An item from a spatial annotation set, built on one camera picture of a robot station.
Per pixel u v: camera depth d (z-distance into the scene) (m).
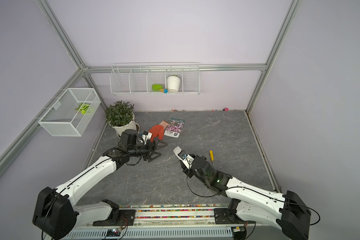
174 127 1.10
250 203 0.48
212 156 0.96
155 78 1.00
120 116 0.91
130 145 0.63
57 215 0.39
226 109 1.24
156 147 0.68
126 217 0.73
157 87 0.99
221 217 0.73
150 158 0.75
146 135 0.77
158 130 1.09
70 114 0.83
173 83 0.92
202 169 0.55
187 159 0.62
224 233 0.71
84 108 0.81
